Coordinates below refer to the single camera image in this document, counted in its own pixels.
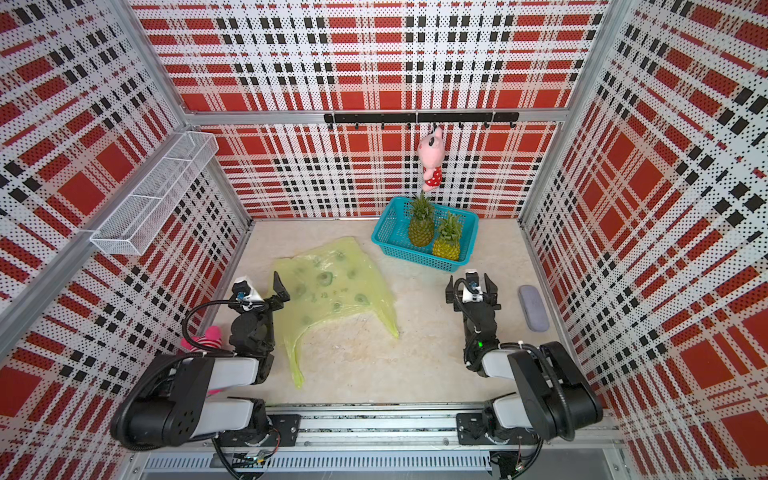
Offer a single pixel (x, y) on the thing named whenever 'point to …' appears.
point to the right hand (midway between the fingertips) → (472, 275)
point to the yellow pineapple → (447, 244)
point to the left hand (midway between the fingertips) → (267, 276)
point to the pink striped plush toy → (211, 339)
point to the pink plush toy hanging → (430, 150)
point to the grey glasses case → (531, 302)
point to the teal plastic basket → (390, 234)
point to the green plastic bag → (330, 276)
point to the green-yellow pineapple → (421, 227)
